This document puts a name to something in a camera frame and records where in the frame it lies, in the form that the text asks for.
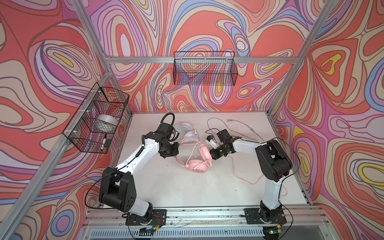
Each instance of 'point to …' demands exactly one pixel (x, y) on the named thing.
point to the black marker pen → (103, 142)
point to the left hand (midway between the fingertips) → (179, 151)
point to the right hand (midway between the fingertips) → (211, 158)
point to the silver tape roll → (106, 122)
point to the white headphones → (184, 131)
